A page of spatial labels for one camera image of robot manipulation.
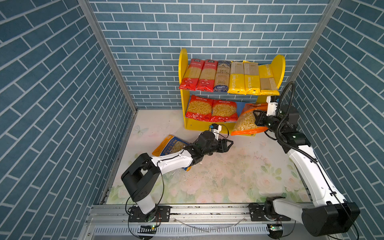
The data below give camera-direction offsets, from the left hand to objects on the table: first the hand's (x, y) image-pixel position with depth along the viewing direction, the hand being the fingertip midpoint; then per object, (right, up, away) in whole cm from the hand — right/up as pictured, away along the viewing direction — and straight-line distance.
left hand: (231, 144), depth 78 cm
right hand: (+10, +18, -5) cm, 22 cm away
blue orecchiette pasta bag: (-35, -3, +17) cm, 39 cm away
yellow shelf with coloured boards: (-3, +10, -7) cm, 12 cm away
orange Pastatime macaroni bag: (+6, +11, -5) cm, 13 cm away
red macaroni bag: (-1, +18, +16) cm, 24 cm away
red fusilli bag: (-16, +21, +18) cm, 32 cm away
